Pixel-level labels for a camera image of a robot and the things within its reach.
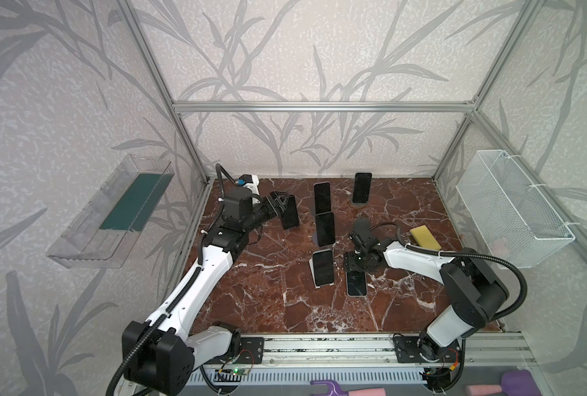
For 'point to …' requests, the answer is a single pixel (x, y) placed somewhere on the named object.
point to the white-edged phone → (356, 284)
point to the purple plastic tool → (334, 391)
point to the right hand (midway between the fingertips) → (349, 258)
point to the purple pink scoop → (513, 383)
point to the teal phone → (323, 266)
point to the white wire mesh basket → (518, 222)
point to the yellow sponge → (424, 238)
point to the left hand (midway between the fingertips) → (286, 190)
